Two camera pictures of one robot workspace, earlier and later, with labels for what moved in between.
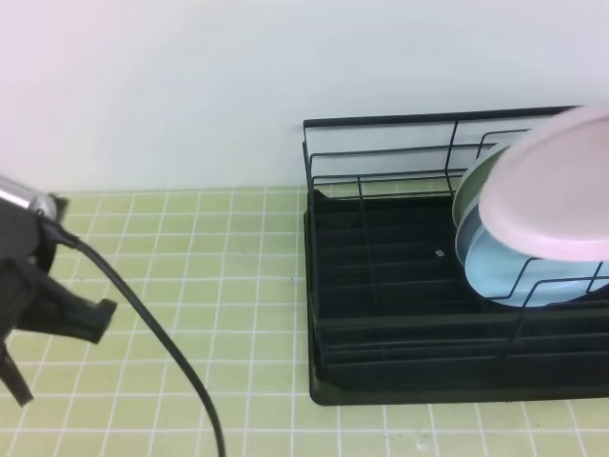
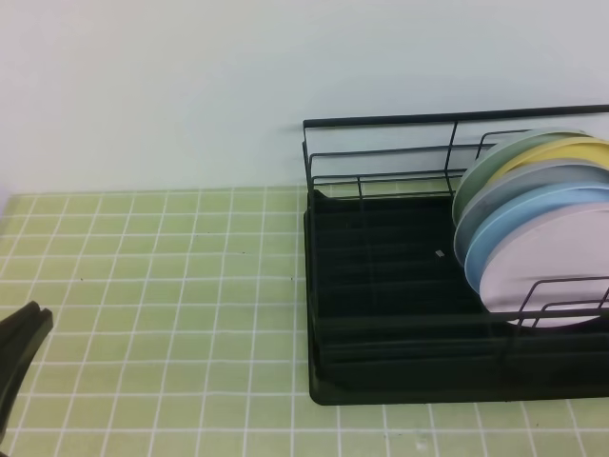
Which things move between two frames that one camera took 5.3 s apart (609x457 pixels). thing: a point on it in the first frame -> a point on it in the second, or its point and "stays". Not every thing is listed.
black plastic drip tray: [394, 316] stays
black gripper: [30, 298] -> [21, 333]
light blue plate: [507, 278] -> [547, 196]
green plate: [471, 182] stays
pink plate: [546, 191] -> [554, 260]
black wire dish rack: [389, 283] stays
